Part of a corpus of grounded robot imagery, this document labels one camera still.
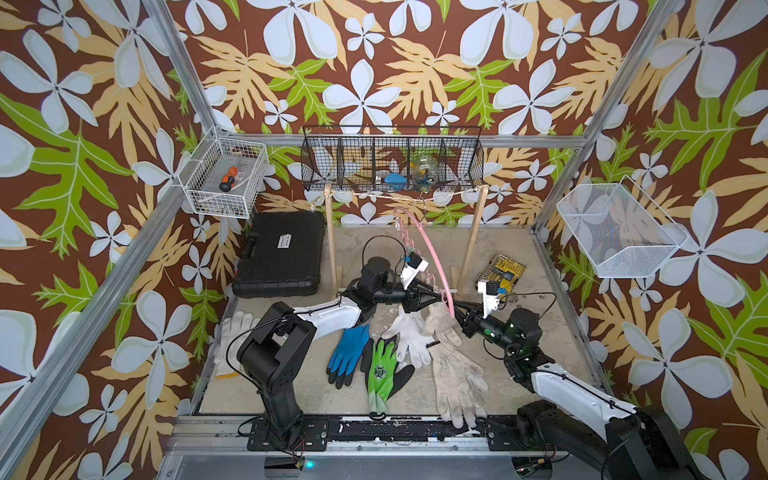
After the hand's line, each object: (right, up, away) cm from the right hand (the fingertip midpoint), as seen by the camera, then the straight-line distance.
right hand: (448, 304), depth 78 cm
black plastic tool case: (-52, +13, +23) cm, 58 cm away
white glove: (-1, -5, +4) cm, 7 cm away
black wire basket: (-14, +45, +20) cm, 52 cm away
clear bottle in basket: (-3, +41, +15) cm, 43 cm away
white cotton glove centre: (-9, -11, +12) cm, 18 cm away
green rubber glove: (-17, -21, +5) cm, 27 cm away
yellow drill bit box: (+24, +8, +24) cm, 35 cm away
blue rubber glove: (-25, -13, +8) cm, 29 cm away
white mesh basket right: (+48, +20, +3) cm, 52 cm away
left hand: (-2, +3, +1) cm, 4 cm away
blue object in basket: (-13, +37, +16) cm, 43 cm away
